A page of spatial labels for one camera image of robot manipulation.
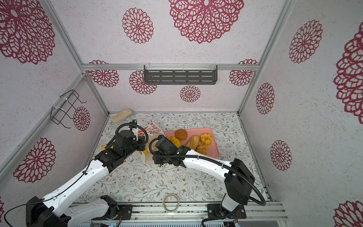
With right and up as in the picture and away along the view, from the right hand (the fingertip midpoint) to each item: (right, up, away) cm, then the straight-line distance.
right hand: (152, 156), depth 77 cm
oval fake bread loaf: (+25, +5, +20) cm, 32 cm away
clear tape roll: (+13, -28, -2) cm, 31 cm away
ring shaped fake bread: (+33, +7, +23) cm, 41 cm away
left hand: (-5, +9, +2) cm, 10 cm away
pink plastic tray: (+38, 0, +20) cm, 43 cm away
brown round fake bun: (+16, +10, +25) cm, 32 cm away
